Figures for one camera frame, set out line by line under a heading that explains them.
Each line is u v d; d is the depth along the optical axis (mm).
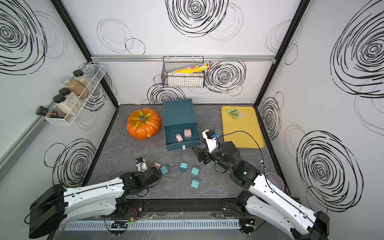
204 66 860
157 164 868
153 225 962
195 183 807
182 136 810
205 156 598
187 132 828
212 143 587
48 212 407
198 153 607
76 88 721
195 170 846
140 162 749
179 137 802
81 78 751
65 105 647
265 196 461
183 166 867
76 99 707
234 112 1154
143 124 936
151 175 639
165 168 846
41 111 588
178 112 867
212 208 755
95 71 931
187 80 868
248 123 1086
